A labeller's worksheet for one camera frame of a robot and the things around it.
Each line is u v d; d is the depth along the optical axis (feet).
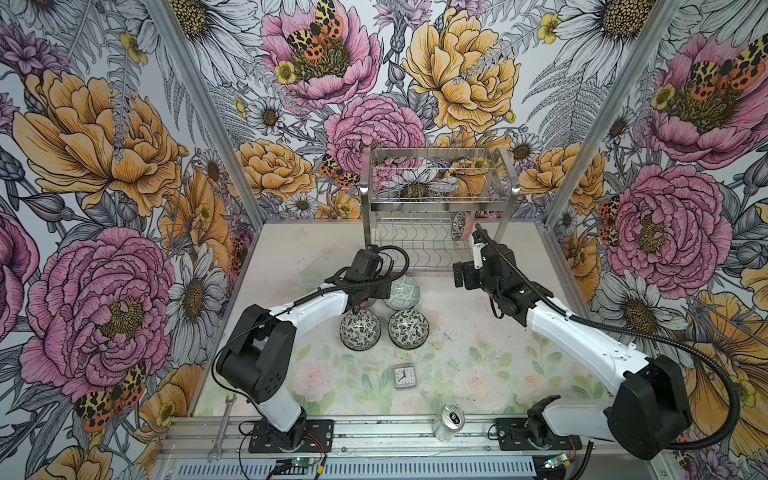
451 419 2.13
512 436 2.41
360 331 2.93
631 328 2.79
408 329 2.93
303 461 2.33
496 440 2.45
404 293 3.23
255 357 1.50
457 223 3.79
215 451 2.36
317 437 2.40
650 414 1.32
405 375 2.69
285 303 1.75
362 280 2.33
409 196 3.56
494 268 2.08
